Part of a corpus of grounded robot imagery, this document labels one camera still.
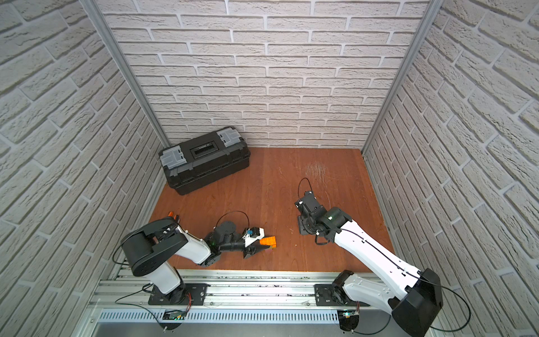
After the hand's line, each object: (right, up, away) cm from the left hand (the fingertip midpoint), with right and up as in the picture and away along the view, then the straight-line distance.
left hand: (269, 240), depth 82 cm
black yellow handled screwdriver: (-42, +6, +11) cm, 44 cm away
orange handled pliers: (-45, +8, +10) cm, 47 cm away
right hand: (+16, +8, -3) cm, 18 cm away
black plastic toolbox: (-36, +31, +10) cm, 48 cm away
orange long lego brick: (0, 0, -1) cm, 1 cm away
